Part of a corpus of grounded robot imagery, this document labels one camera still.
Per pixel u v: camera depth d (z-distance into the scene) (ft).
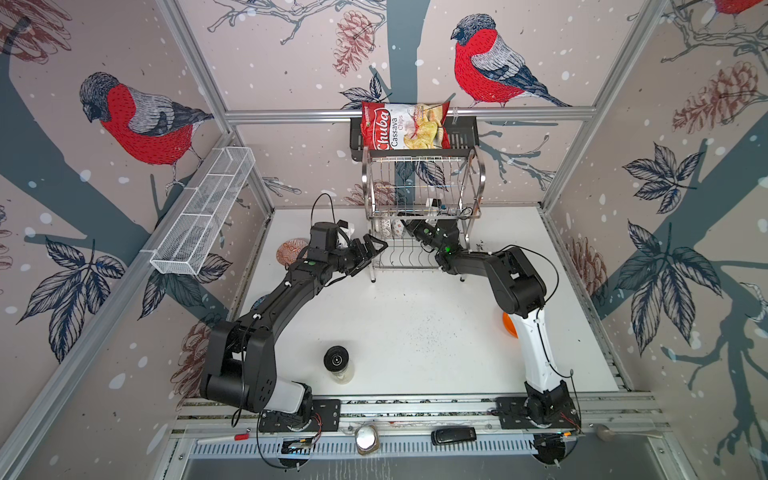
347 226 2.67
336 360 2.36
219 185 2.85
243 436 2.30
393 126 2.88
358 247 2.46
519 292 1.97
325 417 2.41
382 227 3.25
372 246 2.44
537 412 2.13
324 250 2.20
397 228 3.21
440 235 2.72
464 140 3.11
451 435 2.22
